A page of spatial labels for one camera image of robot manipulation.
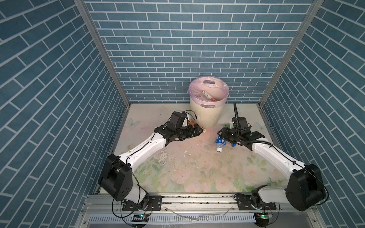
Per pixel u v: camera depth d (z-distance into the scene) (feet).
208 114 2.99
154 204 2.43
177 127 2.08
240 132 2.14
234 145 3.00
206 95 3.34
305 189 1.32
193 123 3.34
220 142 2.66
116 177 1.36
